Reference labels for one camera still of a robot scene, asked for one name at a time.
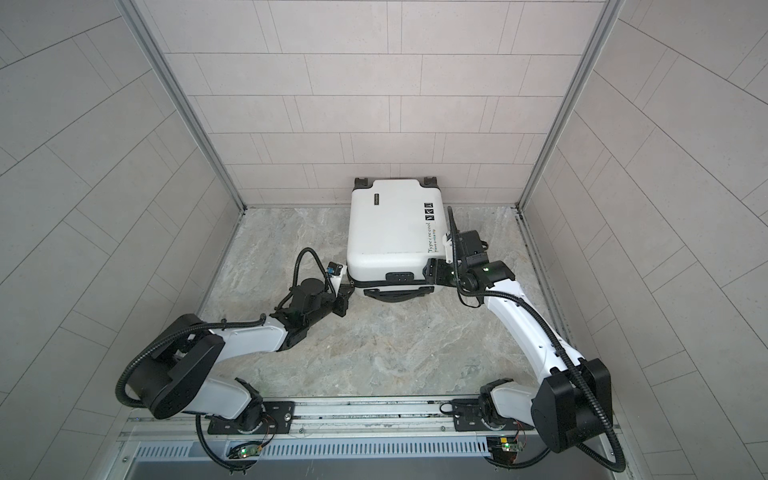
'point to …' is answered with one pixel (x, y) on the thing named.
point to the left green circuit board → (248, 450)
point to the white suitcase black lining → (394, 228)
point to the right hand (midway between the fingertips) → (431, 271)
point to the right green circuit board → (503, 448)
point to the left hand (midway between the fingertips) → (359, 283)
